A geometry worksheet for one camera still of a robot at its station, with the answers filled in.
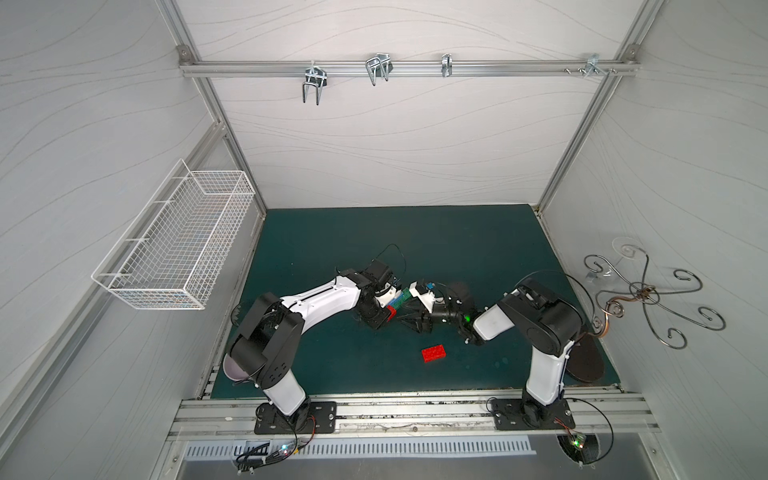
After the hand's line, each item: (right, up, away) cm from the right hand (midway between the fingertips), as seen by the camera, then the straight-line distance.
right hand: (400, 310), depth 88 cm
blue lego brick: (-2, +5, -6) cm, 8 cm away
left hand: (-6, -3, -1) cm, 7 cm away
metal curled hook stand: (+50, +10, -26) cm, 57 cm away
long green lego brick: (+1, +5, -6) cm, 8 cm away
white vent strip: (-11, -29, -18) cm, 35 cm away
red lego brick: (-2, -1, +2) cm, 3 cm away
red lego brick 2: (+9, -11, -6) cm, 15 cm away
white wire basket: (-55, +18, -20) cm, 61 cm away
